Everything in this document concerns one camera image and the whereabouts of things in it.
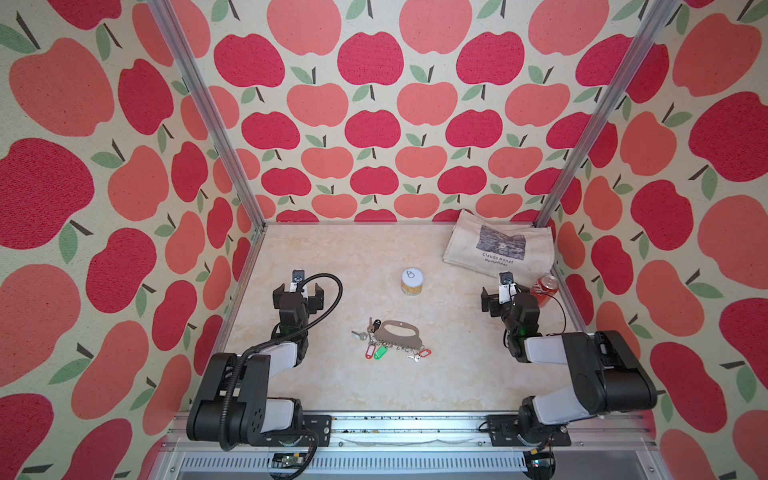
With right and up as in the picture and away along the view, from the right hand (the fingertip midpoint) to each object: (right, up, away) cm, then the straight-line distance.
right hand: (509, 286), depth 92 cm
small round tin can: (-30, +1, +6) cm, 31 cm away
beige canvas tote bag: (+10, +11, +9) cm, 17 cm away
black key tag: (-42, -12, +1) cm, 44 cm away
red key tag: (-44, -19, -4) cm, 48 cm away
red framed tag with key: (-28, -19, -6) cm, 35 cm away
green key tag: (-41, -19, -4) cm, 45 cm away
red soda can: (+10, 0, -2) cm, 11 cm away
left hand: (-64, +1, -2) cm, 64 cm away
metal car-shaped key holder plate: (-32, -17, -2) cm, 36 cm away
